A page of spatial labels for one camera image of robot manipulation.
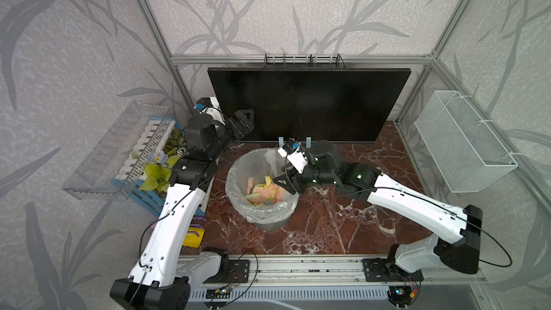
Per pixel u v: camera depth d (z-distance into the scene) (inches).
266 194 33.4
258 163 31.3
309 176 22.1
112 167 26.5
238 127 22.5
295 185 22.0
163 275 14.4
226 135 22.2
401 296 29.1
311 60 36.0
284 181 24.4
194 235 31.7
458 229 15.7
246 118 23.1
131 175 23.0
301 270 29.7
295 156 22.3
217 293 27.5
